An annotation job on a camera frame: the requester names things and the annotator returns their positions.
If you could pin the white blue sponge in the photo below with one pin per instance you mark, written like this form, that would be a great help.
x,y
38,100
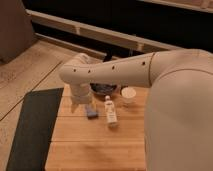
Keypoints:
x,y
90,111

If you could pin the brown cabinet corner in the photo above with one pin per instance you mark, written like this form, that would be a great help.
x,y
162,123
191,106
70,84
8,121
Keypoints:
x,y
16,30

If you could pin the white paper cup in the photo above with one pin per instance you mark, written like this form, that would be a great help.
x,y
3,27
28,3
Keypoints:
x,y
128,94

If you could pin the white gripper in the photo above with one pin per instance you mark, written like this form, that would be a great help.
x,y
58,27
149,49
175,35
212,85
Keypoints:
x,y
81,94

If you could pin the black floor mat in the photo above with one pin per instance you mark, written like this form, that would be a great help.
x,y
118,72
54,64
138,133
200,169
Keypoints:
x,y
34,130

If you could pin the white plastic bottle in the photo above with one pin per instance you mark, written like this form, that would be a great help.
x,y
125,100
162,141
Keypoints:
x,y
110,111

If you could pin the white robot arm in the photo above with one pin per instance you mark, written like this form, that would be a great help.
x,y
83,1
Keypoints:
x,y
178,118

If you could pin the dark ceramic bowl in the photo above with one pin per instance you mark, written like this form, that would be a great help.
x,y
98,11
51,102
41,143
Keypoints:
x,y
103,89

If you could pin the wooden shelf rail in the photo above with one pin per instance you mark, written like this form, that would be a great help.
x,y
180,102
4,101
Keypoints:
x,y
75,35

